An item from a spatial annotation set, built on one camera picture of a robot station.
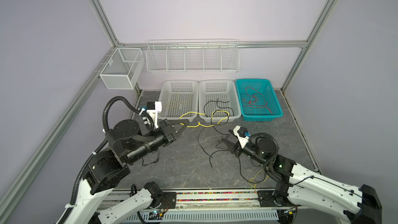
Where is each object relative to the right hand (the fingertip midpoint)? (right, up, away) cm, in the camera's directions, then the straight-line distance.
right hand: (227, 135), depth 70 cm
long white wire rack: (-18, +46, +29) cm, 57 cm away
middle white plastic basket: (+5, +25, +49) cm, 55 cm away
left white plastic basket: (-30, +18, +46) cm, 57 cm away
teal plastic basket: (+30, +17, +46) cm, 57 cm away
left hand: (-15, +7, -20) cm, 26 cm away
